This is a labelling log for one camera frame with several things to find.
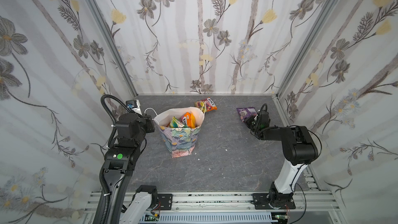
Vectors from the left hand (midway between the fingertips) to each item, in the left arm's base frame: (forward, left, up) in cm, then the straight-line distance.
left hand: (148, 114), depth 67 cm
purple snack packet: (+22, -54, -30) cm, 66 cm away
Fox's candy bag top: (+31, -27, -31) cm, 52 cm away
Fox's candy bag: (+5, -18, -13) cm, 23 cm away
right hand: (+18, -53, -27) cm, 62 cm away
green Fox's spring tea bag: (+2, -10, -11) cm, 15 cm away
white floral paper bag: (-5, -13, -18) cm, 23 cm away
